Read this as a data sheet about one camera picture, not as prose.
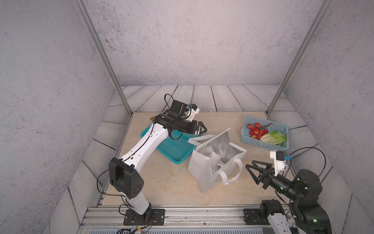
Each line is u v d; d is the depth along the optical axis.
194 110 0.71
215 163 0.89
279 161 0.53
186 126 0.66
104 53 0.87
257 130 1.03
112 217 0.76
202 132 0.71
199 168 0.75
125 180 0.51
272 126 1.07
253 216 0.71
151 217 0.72
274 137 0.97
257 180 0.54
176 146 1.02
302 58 0.87
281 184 0.52
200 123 0.68
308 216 0.43
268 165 0.59
